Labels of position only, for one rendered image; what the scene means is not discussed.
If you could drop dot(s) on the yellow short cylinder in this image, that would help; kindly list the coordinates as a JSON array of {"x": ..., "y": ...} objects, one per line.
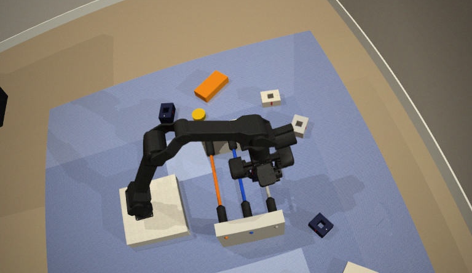
[{"x": 198, "y": 115}]

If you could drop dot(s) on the orange rectangular block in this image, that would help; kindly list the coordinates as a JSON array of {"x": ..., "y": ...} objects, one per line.
[{"x": 212, "y": 85}]

